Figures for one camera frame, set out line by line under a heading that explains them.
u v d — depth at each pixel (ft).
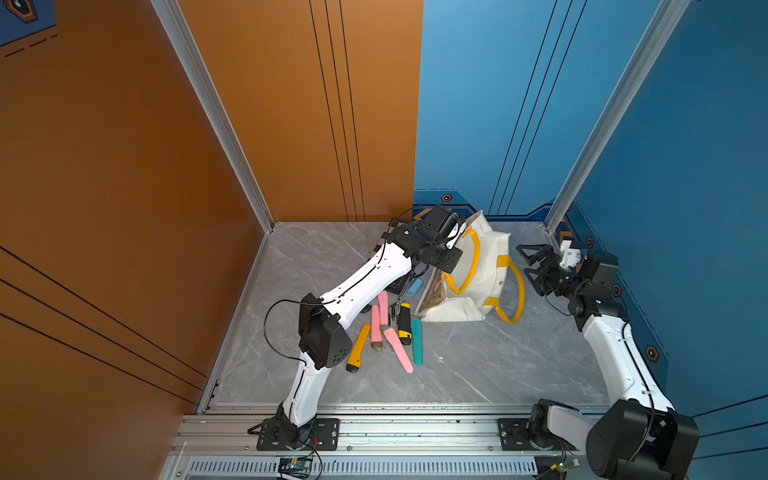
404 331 2.94
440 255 2.28
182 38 2.38
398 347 2.84
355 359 2.78
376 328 3.00
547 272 2.27
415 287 3.26
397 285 3.20
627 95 2.72
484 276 2.93
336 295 1.68
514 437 2.37
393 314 3.08
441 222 2.00
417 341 2.90
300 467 2.34
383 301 3.16
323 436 2.42
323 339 1.60
